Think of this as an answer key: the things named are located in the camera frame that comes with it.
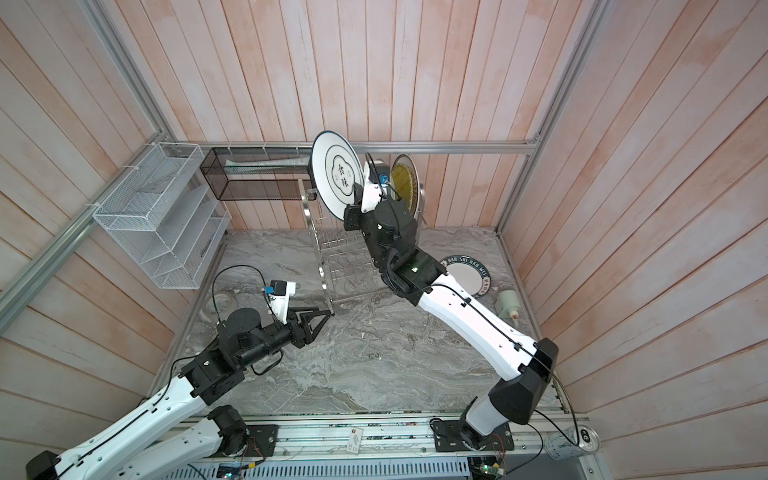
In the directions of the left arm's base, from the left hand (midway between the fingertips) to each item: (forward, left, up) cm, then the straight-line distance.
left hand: (325, 318), depth 69 cm
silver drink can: (-23, -56, -14) cm, 62 cm away
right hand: (+18, -8, +24) cm, 31 cm away
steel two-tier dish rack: (+34, 0, -23) cm, 41 cm away
